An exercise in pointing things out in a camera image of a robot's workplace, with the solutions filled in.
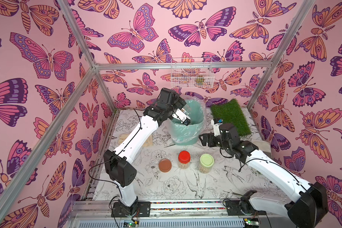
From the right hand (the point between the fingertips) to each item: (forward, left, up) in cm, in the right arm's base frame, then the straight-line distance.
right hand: (206, 134), depth 80 cm
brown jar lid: (-10, +24, -21) cm, 33 cm away
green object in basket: (+36, +2, +11) cm, 38 cm away
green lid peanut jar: (-12, 0, -9) cm, 15 cm away
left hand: (+14, +16, +14) cm, 25 cm away
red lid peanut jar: (-11, +13, -9) cm, 19 cm away
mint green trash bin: (+1, +10, -2) cm, 10 cm away
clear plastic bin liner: (+23, +11, +6) cm, 26 cm away
